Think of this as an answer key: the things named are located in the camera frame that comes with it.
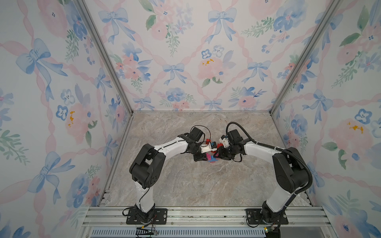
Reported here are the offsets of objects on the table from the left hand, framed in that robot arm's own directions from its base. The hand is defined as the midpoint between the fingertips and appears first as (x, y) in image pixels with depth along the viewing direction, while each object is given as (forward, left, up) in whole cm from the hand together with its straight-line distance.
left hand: (206, 154), depth 91 cm
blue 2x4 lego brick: (-2, -4, -1) cm, 5 cm away
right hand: (0, -7, -2) cm, 7 cm away
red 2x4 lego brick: (+2, -7, +8) cm, 11 cm away
